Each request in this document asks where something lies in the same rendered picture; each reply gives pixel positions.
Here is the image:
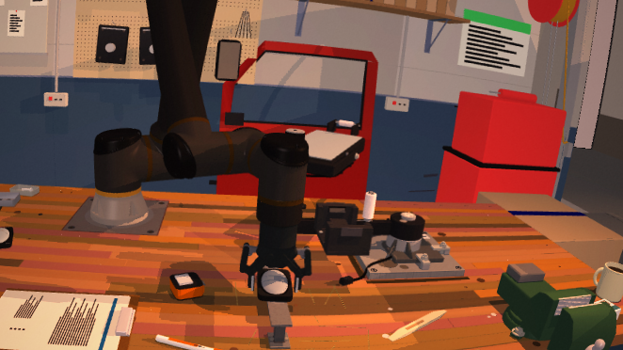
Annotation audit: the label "black square card white dot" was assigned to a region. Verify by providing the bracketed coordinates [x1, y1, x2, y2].
[138, 26, 157, 67]
[95, 24, 131, 65]

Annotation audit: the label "grey metal stand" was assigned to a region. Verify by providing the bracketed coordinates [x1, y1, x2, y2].
[265, 300, 294, 350]

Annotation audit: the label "green bench vise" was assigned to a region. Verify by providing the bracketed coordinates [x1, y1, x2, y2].
[496, 269, 623, 350]

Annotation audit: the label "black mirror housing grey glass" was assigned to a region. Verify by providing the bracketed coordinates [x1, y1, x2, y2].
[304, 128, 367, 178]

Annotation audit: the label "grey shallow tray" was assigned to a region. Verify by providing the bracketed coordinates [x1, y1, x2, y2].
[8, 183, 41, 198]

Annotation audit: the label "hanging grey wires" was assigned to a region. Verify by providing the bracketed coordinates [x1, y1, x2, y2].
[234, 9, 254, 40]

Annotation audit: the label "grey square base plate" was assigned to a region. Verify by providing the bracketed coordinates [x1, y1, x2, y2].
[62, 196, 170, 237]

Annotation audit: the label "grey rectangular block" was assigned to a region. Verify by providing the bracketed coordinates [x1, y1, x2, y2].
[505, 262, 547, 284]

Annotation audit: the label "black fork block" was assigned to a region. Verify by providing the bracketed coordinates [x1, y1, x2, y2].
[323, 218, 375, 256]

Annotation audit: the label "white poster green header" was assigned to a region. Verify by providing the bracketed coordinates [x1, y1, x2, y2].
[456, 8, 533, 78]

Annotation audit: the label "white upright cylinder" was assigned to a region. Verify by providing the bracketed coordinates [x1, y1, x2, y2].
[362, 190, 379, 221]

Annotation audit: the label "black round pivot drum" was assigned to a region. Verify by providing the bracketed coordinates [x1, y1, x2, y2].
[389, 212, 426, 243]

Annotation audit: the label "white door frame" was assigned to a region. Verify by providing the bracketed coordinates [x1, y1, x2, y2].
[573, 0, 620, 151]

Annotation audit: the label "white mug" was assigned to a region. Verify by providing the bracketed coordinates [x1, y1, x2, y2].
[592, 261, 623, 304]

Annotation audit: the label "red truck door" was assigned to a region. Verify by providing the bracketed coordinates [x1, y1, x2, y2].
[216, 40, 380, 201]

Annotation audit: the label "wooden shelf blue brackets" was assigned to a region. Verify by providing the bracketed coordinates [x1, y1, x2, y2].
[292, 0, 471, 55]

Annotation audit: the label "red and yellow hose reel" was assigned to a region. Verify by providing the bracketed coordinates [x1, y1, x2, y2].
[527, 0, 581, 114]

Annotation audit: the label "black cable with plug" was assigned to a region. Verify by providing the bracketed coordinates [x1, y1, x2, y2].
[338, 244, 396, 287]

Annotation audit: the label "orange case with white glass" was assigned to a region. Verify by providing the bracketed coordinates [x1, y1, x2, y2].
[168, 271, 206, 301]

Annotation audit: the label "white clipboard clip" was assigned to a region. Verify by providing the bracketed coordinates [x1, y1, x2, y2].
[114, 306, 136, 338]

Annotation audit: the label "white paper notice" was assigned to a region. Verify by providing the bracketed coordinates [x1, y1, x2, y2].
[7, 8, 27, 39]

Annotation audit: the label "white wall socket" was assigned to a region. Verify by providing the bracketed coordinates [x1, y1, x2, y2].
[42, 0, 70, 109]
[383, 95, 411, 114]

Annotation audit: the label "white printed paper clipboard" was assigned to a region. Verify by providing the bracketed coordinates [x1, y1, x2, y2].
[0, 289, 133, 350]

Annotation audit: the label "white and orange pen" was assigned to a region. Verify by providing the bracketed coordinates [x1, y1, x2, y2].
[153, 333, 216, 350]

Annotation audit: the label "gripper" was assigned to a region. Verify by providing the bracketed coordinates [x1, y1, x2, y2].
[239, 199, 312, 294]

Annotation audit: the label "tan pegboard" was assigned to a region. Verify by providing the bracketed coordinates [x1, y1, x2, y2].
[72, 0, 264, 82]

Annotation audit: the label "grey device base plate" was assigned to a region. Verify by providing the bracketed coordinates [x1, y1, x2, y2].
[352, 232, 467, 282]

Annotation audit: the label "black door mirror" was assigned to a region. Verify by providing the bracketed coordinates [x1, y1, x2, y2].
[214, 39, 243, 83]

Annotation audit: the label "black square holder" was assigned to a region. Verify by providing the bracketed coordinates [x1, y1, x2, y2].
[314, 200, 360, 227]

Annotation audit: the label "white roller black bracket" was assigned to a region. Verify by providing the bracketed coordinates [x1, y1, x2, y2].
[326, 118, 361, 137]

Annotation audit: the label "black framed round spot glass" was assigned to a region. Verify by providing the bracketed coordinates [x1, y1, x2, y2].
[256, 265, 296, 303]

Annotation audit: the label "red cabinet with black strap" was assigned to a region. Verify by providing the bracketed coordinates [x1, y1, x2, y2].
[435, 87, 568, 204]

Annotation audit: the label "cardboard box with blue tape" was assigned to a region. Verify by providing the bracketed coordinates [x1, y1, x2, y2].
[475, 191, 623, 270]

